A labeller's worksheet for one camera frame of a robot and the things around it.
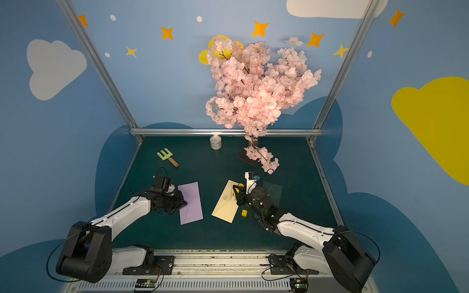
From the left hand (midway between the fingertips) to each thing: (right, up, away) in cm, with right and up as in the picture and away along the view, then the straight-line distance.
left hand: (188, 200), depth 89 cm
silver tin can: (+10, +31, +26) cm, 42 cm away
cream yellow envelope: (+18, -5, +3) cm, 19 cm away
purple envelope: (+1, -6, +2) cm, 7 cm away
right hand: (+25, +9, -7) cm, 27 cm away
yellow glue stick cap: (+28, -6, 0) cm, 28 cm away
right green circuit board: (+49, -31, -16) cm, 60 cm away
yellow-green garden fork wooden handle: (-19, +22, +23) cm, 37 cm away
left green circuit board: (-13, -29, -17) cm, 36 cm away
